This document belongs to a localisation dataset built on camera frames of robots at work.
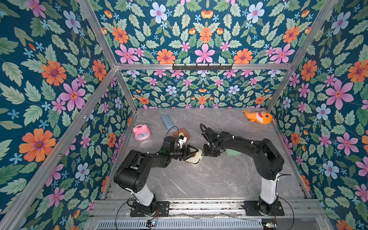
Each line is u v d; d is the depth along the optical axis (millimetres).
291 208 750
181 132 1037
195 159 877
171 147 763
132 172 469
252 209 713
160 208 734
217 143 674
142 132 961
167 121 1099
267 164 498
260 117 1045
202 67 926
